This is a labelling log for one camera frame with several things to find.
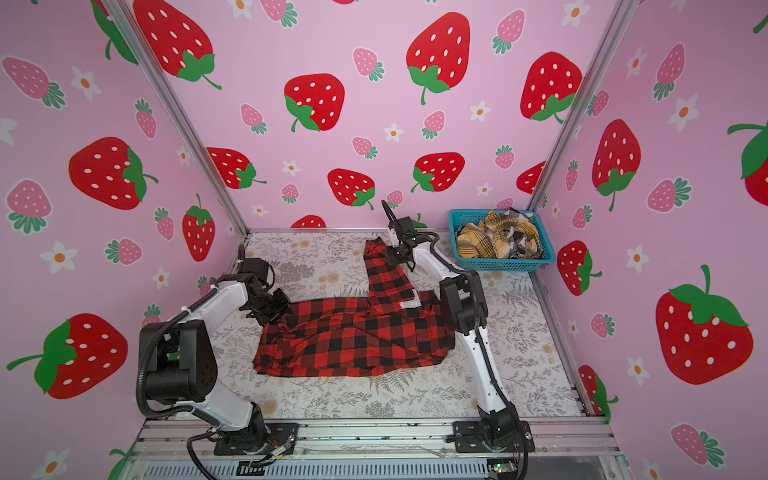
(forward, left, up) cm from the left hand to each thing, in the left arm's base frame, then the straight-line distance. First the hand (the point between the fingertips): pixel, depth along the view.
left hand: (292, 310), depth 91 cm
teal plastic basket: (+20, -75, +3) cm, 78 cm away
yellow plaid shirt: (+26, -63, +5) cm, 68 cm away
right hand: (+24, -30, 0) cm, 38 cm away
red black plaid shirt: (-3, -31, -5) cm, 31 cm away
